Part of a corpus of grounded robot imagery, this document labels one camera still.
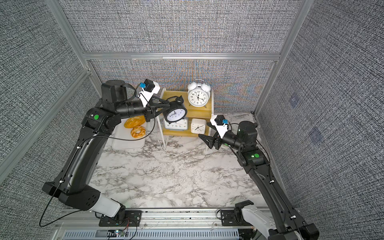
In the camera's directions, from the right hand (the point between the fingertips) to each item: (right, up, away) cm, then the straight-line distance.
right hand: (205, 125), depth 65 cm
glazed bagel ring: (-43, -7, +39) cm, 58 cm away
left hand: (-15, +9, -6) cm, 18 cm away
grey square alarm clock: (-13, 0, +23) cm, 27 cm away
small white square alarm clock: (-2, 0, +20) cm, 20 cm away
